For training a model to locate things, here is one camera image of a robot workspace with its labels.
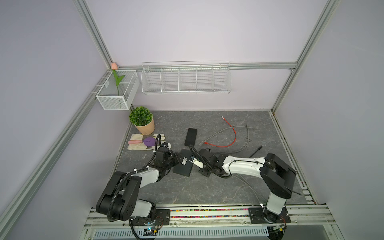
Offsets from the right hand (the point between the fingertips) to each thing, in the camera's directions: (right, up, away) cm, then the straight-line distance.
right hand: (202, 166), depth 89 cm
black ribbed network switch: (-8, +16, +16) cm, 24 cm away
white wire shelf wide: (-11, +60, +18) cm, 63 cm away
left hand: (-12, +5, +2) cm, 13 cm away
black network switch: (-10, 0, 0) cm, 10 cm away
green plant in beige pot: (-39, +28, +8) cm, 49 cm away
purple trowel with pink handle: (-36, +13, +12) cm, 40 cm away
